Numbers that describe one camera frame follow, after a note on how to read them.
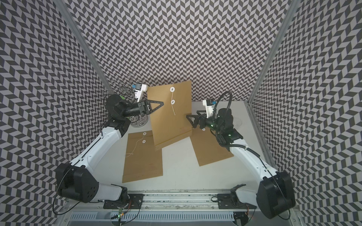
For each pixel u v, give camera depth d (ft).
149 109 2.02
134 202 2.40
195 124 2.13
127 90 2.71
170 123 2.18
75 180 1.32
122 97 1.77
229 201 2.42
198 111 2.52
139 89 1.96
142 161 2.89
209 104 2.07
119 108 1.83
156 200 2.47
